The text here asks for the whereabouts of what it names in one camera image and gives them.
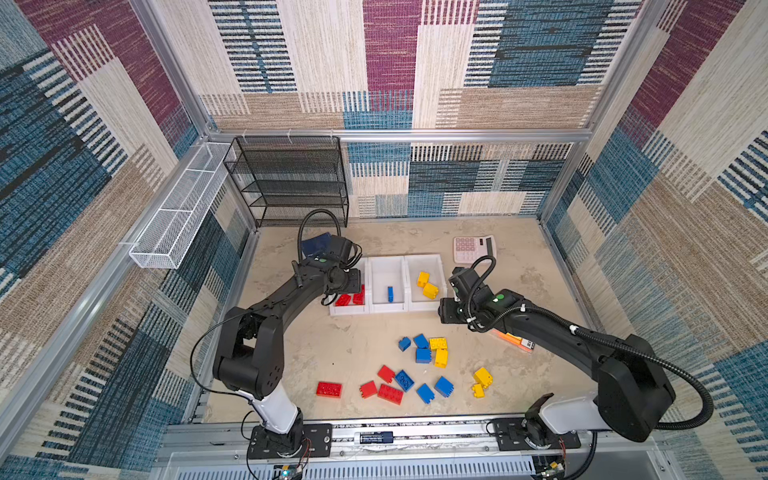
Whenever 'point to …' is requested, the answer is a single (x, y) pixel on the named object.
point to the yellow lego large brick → (483, 377)
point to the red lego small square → (368, 389)
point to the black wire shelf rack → (291, 180)
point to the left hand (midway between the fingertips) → (351, 279)
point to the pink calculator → (468, 249)
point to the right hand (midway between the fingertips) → (449, 315)
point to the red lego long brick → (359, 298)
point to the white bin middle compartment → (384, 272)
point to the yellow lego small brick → (478, 391)
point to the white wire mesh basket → (164, 240)
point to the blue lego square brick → (421, 341)
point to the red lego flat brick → (390, 394)
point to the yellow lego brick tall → (423, 279)
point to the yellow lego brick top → (438, 343)
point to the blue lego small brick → (390, 294)
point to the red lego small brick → (386, 373)
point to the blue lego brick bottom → (425, 393)
